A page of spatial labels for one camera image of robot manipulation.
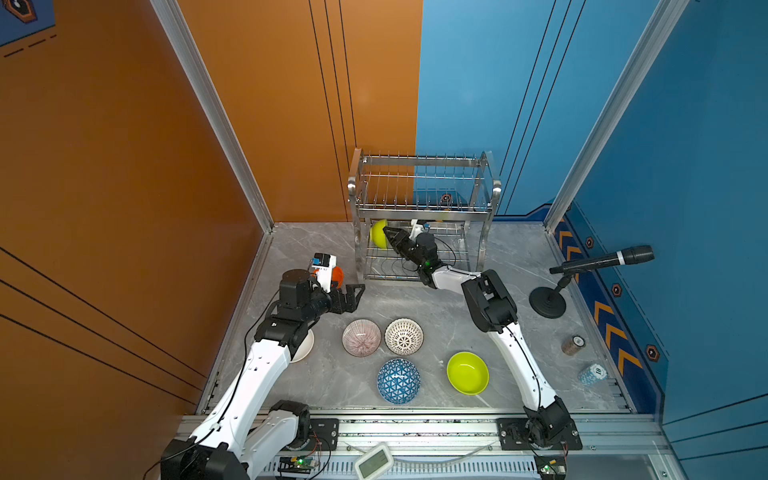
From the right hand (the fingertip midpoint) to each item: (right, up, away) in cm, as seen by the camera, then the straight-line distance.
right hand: (385, 230), depth 103 cm
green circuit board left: (-20, -58, -33) cm, 70 cm away
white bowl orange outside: (-22, -34, -20) cm, 45 cm away
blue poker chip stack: (+55, -40, -26) cm, 73 cm away
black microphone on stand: (+54, -24, -7) cm, 59 cm away
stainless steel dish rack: (+26, +15, +9) cm, 31 cm away
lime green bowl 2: (+23, -41, -21) cm, 52 cm away
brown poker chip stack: (+53, -34, -20) cm, 66 cm away
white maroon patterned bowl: (+6, -33, -14) cm, 36 cm away
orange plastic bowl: (-16, -16, 0) cm, 23 cm away
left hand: (-8, -15, -24) cm, 30 cm away
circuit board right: (+40, -58, -33) cm, 78 cm away
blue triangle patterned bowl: (+4, -43, -22) cm, 48 cm away
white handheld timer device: (-1, -56, -35) cm, 66 cm away
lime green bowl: (-2, -2, 0) cm, 3 cm away
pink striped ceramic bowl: (-7, -33, -14) cm, 37 cm away
